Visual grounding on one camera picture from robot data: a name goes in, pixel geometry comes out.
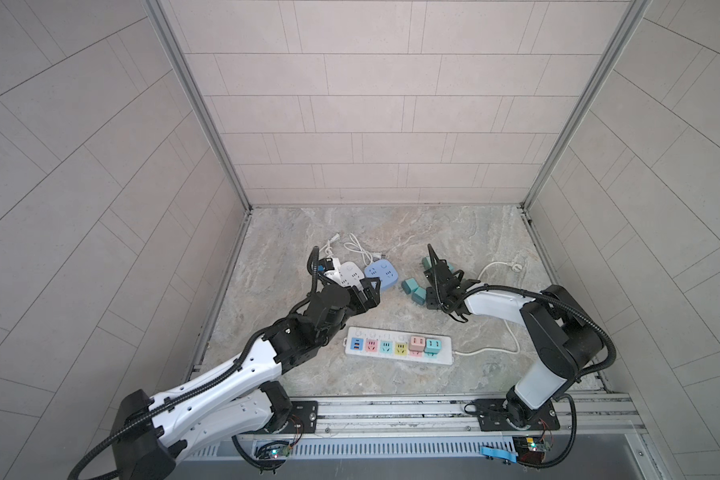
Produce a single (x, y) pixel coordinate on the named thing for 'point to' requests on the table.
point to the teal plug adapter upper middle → (409, 285)
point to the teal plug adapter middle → (419, 296)
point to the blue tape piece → (509, 456)
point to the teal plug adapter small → (433, 346)
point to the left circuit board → (272, 449)
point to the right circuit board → (530, 449)
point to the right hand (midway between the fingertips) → (431, 299)
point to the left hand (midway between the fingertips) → (377, 284)
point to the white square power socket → (350, 275)
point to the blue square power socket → (384, 271)
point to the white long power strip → (394, 345)
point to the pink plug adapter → (417, 346)
